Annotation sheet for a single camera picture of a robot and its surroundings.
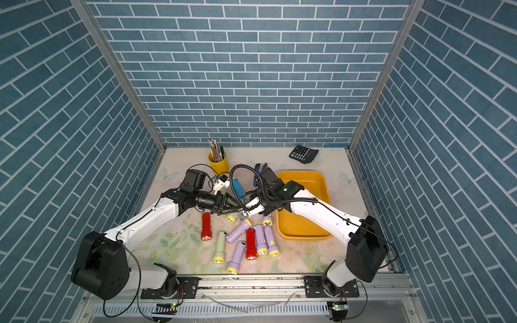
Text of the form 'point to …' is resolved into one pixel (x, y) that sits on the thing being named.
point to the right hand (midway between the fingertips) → (255, 197)
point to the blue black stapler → (259, 167)
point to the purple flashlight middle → (262, 247)
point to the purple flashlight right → (272, 249)
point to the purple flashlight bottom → (233, 267)
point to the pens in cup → (218, 152)
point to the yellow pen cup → (220, 167)
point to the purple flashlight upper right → (267, 221)
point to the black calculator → (303, 155)
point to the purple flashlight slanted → (245, 225)
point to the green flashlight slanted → (242, 214)
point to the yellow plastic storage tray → (291, 225)
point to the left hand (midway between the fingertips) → (241, 210)
